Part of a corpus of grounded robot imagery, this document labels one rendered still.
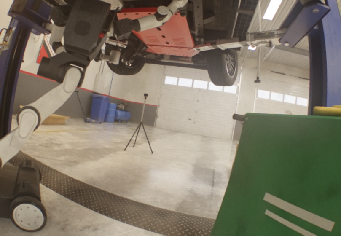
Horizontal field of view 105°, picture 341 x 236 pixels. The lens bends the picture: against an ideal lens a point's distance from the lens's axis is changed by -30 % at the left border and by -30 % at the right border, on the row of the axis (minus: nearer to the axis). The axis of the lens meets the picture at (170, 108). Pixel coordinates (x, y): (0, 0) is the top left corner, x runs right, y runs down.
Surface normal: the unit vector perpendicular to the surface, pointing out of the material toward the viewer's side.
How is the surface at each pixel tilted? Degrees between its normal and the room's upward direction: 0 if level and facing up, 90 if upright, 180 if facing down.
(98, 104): 93
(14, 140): 114
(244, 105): 90
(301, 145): 86
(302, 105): 90
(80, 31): 103
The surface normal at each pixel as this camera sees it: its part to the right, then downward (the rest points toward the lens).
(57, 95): 0.28, 0.26
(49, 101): 0.63, 0.07
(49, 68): 0.49, 0.44
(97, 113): -0.20, -0.03
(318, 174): -0.91, -0.25
